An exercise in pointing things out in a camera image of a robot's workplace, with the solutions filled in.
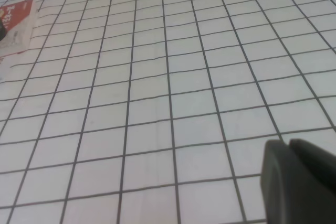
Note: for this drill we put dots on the black mesh pen holder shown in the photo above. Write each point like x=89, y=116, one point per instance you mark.
x=3, y=30

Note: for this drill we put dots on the red and white map book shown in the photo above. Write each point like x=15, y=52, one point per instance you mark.
x=19, y=19

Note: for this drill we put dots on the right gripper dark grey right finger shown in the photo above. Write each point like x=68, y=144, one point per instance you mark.
x=319, y=162

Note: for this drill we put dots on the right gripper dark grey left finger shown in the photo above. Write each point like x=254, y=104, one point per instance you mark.
x=290, y=192

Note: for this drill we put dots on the checkered white tablecloth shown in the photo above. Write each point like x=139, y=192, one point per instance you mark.
x=158, y=111

